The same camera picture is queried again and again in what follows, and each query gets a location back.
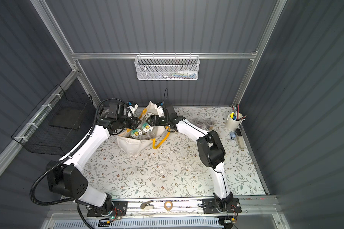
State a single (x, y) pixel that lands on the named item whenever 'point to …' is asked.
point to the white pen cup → (234, 118)
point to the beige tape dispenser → (145, 206)
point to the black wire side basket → (58, 124)
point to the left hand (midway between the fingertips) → (140, 121)
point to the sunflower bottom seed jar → (135, 133)
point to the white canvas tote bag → (129, 141)
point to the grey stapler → (240, 139)
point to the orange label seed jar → (199, 122)
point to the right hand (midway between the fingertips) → (152, 119)
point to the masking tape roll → (166, 202)
